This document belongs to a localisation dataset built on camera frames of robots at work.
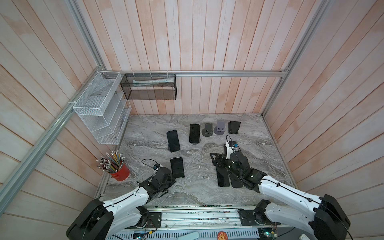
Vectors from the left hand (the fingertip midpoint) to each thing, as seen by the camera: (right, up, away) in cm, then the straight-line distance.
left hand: (175, 179), depth 87 cm
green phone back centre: (+12, +26, +11) cm, 31 cm away
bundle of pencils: (-35, +12, -6) cm, 37 cm away
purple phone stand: (+31, +30, +20) cm, 48 cm away
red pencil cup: (-28, +6, -8) cm, 29 cm away
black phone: (+2, +11, -6) cm, 12 cm away
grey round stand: (+22, +28, +19) cm, 41 cm away
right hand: (+23, +16, -5) cm, 29 cm away
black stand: (+41, +32, +20) cm, 56 cm away
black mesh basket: (-20, +61, +19) cm, 67 cm away
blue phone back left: (-1, +23, +6) cm, 24 cm away
